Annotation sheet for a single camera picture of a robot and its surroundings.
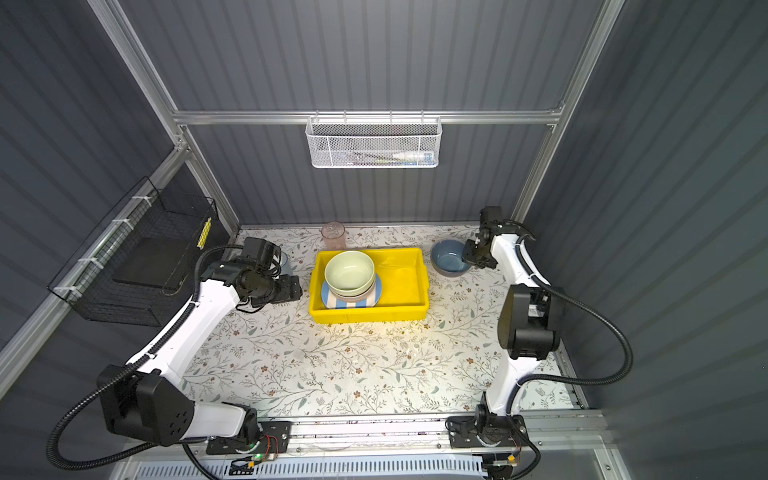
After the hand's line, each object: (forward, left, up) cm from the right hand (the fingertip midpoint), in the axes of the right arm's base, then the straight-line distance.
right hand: (475, 259), depth 94 cm
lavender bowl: (-13, +38, -2) cm, 40 cm away
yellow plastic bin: (-5, +23, -12) cm, 26 cm away
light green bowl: (-2, +40, -3) cm, 40 cm away
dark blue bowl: (+3, +8, -3) cm, 10 cm away
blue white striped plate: (-10, +34, -8) cm, 36 cm away
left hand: (-15, +55, +5) cm, 58 cm away
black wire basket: (-16, +89, +18) cm, 92 cm away
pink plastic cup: (+12, +47, 0) cm, 48 cm away
